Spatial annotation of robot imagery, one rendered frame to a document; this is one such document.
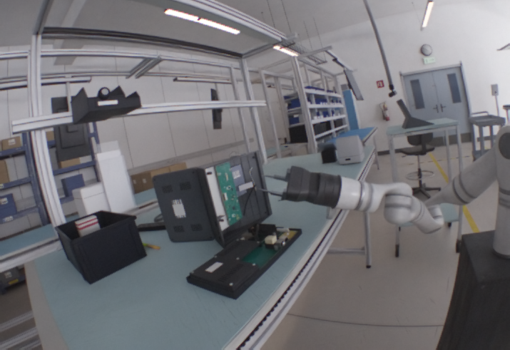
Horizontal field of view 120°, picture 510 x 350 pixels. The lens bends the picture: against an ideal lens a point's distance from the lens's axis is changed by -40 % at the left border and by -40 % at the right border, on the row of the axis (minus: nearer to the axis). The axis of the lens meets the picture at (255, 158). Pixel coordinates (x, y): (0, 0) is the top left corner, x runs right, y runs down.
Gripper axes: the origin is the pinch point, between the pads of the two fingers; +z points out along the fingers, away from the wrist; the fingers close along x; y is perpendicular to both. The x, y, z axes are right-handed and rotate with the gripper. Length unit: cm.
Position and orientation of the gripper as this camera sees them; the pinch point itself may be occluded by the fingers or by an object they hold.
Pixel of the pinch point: (259, 182)
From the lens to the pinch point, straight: 58.1
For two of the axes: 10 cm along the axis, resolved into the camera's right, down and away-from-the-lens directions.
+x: -2.2, 8.3, -5.2
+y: 0.2, -5.3, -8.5
